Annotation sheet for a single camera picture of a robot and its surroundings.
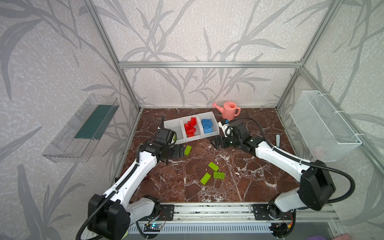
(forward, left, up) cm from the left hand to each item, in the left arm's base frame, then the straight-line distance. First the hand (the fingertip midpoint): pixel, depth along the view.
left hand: (179, 147), depth 81 cm
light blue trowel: (+13, -64, -12) cm, 66 cm away
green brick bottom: (-12, -15, -14) cm, 23 cm away
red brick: (+27, -6, -12) cm, 30 cm away
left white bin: (+22, +4, -10) cm, 24 cm away
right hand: (+7, -20, +2) cm, 22 cm away
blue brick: (+29, -16, -12) cm, 35 cm away
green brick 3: (-11, -22, -13) cm, 28 cm away
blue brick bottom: (+19, -17, -11) cm, 28 cm away
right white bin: (+32, -17, -10) cm, 37 cm away
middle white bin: (+18, -10, -14) cm, 24 cm away
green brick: (+5, -3, -13) cm, 15 cm away
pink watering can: (+34, -32, -6) cm, 47 cm away
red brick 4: (+17, -4, -13) cm, 22 cm away
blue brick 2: (+24, -16, -11) cm, 31 cm away
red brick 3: (+20, -4, -11) cm, 23 cm away
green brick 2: (-5, -20, -14) cm, 24 cm away
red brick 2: (+24, -1, -11) cm, 27 cm away
